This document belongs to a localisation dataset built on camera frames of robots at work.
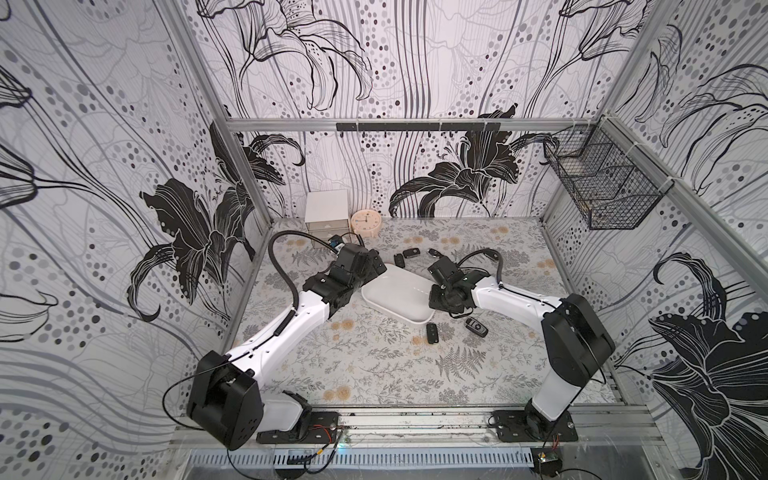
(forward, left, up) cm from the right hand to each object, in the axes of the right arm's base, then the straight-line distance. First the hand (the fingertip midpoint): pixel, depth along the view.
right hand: (436, 299), depth 93 cm
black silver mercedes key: (+21, -1, -2) cm, 21 cm away
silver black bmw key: (-8, -11, -2) cm, 14 cm away
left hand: (+1, +19, +14) cm, 24 cm away
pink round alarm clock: (+34, +24, 0) cm, 42 cm away
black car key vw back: (+21, +7, -2) cm, 22 cm away
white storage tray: (+3, +11, -1) cm, 11 cm away
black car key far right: (+20, -23, -3) cm, 31 cm away
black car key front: (-10, +2, -2) cm, 11 cm away
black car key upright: (+17, +12, -2) cm, 21 cm away
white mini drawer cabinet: (+29, +38, +10) cm, 49 cm away
